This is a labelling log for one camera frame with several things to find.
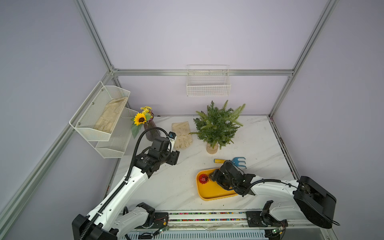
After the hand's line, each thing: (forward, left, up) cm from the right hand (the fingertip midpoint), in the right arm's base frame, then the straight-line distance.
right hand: (212, 179), depth 86 cm
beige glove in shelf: (+24, +56, +29) cm, 68 cm away
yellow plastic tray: (-6, +3, +1) cm, 7 cm away
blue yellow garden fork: (+11, -16, 0) cm, 19 cm away
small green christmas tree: (+15, -2, +29) cm, 33 cm away
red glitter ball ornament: (-1, +6, +4) cm, 7 cm away
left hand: (+8, +23, +17) cm, 29 cm away
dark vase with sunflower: (+28, +39, +24) cm, 53 cm away
